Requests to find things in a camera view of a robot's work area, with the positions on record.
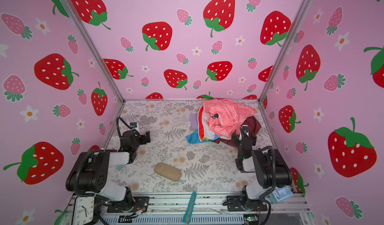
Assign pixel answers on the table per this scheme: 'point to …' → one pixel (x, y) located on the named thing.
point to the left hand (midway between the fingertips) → (141, 131)
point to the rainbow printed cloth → (203, 133)
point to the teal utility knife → (188, 212)
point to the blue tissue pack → (280, 194)
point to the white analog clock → (84, 210)
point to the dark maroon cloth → (253, 127)
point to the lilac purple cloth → (193, 118)
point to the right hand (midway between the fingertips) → (244, 131)
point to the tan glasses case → (168, 171)
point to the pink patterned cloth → (225, 116)
